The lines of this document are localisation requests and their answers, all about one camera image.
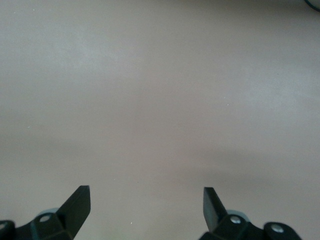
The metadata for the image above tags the teal plastic bin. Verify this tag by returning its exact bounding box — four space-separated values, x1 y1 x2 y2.
303 0 320 13

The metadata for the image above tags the brown table cover sheet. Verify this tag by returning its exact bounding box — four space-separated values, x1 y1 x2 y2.
0 0 320 240

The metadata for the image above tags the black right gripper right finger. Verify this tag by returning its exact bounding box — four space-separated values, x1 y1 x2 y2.
198 186 303 240

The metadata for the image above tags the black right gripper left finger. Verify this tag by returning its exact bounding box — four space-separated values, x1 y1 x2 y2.
0 184 91 240

